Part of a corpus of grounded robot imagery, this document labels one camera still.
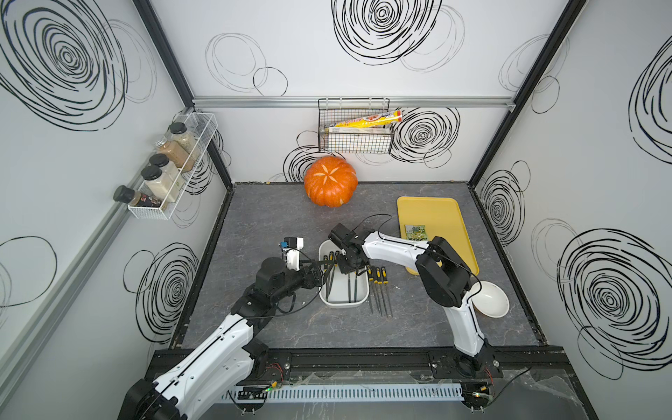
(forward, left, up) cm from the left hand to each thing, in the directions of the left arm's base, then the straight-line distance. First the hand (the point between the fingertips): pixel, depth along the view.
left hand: (323, 263), depth 76 cm
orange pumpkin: (+39, 0, -4) cm, 39 cm away
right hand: (+8, -8, -17) cm, 20 cm away
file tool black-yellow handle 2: (-3, -2, +3) cm, 5 cm away
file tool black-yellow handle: (+2, -21, -16) cm, 26 cm away
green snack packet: (+22, -34, -15) cm, 44 cm away
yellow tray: (+31, -48, -16) cm, 59 cm away
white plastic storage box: (-1, -5, -17) cm, 18 cm away
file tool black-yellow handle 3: (0, -10, -16) cm, 19 cm away
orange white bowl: (-4, -55, -15) cm, 57 cm away
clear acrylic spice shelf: (+47, +48, +14) cm, 69 cm away
